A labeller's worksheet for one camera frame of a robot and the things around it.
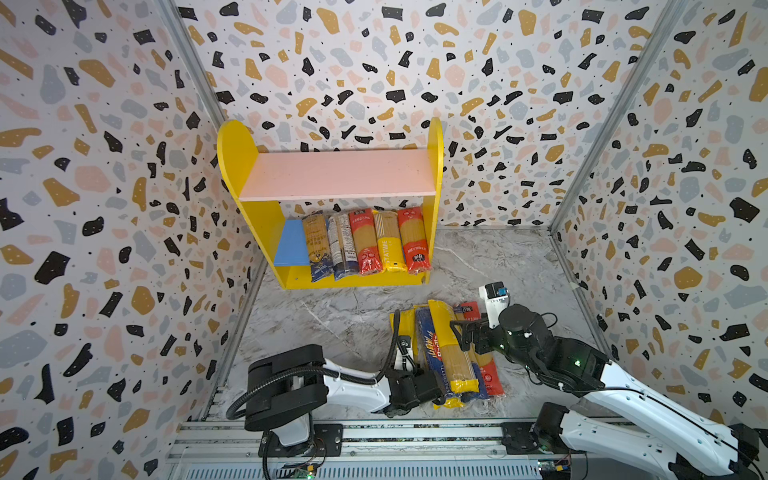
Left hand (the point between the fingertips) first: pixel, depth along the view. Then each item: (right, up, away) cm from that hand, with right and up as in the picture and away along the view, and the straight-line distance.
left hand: (419, 368), depth 84 cm
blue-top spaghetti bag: (+16, 0, -3) cm, 16 cm away
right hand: (+9, +18, -15) cm, 25 cm away
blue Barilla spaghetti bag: (+3, +5, 0) cm, 6 cm away
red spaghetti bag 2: (-16, +36, +10) cm, 41 cm away
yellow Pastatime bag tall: (-9, +37, +11) cm, 39 cm away
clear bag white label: (-23, +30, +6) cm, 39 cm away
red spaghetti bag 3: (+19, 0, -1) cm, 19 cm away
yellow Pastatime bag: (+10, +3, -6) cm, 12 cm away
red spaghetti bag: (-1, +36, +11) cm, 38 cm away
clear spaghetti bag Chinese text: (-31, +35, +8) cm, 47 cm away
